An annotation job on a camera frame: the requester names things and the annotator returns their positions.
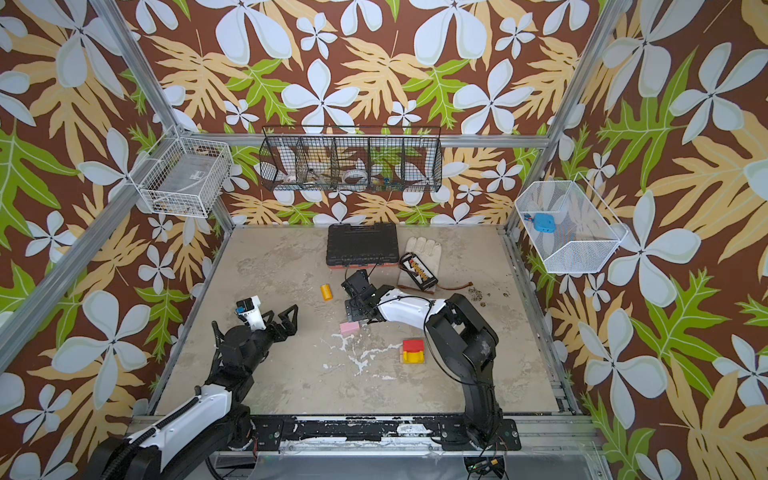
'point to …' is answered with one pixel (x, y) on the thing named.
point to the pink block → (349, 327)
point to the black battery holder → (422, 275)
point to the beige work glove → (430, 254)
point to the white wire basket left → (183, 176)
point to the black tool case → (351, 246)
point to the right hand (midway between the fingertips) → (358, 307)
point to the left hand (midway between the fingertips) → (283, 305)
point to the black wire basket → (351, 158)
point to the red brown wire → (468, 284)
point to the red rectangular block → (413, 345)
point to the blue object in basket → (544, 223)
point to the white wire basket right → (568, 224)
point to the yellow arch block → (413, 357)
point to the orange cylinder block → (327, 292)
